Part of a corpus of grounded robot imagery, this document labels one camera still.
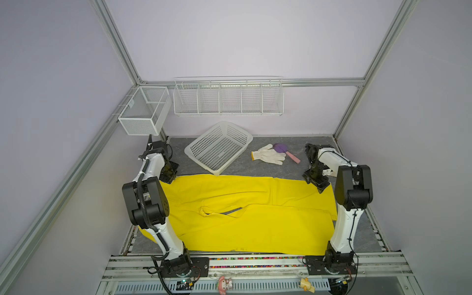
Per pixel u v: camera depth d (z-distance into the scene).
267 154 1.12
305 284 0.67
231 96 1.00
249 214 0.88
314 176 0.86
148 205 0.50
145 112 1.02
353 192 0.55
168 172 0.79
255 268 0.74
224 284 0.68
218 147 1.16
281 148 1.13
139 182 0.47
